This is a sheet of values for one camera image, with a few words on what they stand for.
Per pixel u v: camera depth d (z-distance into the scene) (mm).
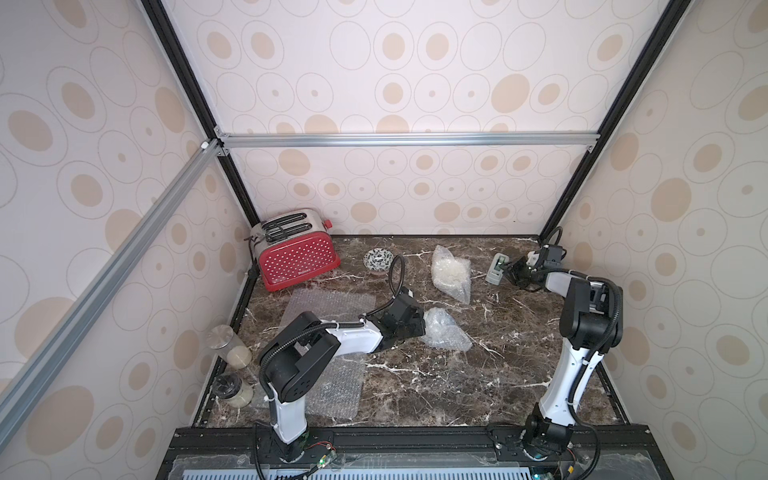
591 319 570
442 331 876
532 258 972
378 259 1096
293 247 942
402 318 719
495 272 1054
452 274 1023
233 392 730
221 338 774
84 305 516
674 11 677
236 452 731
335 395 813
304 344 530
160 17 674
